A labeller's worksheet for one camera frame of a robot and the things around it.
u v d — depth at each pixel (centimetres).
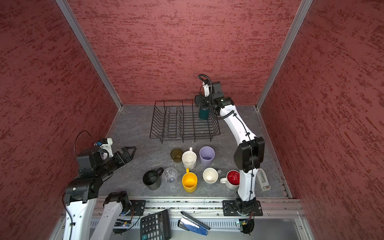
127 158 61
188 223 69
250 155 50
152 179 82
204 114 104
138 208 73
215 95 66
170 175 85
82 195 44
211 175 84
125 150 62
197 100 77
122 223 71
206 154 85
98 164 51
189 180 83
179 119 104
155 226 68
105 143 61
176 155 92
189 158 86
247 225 71
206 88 77
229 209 74
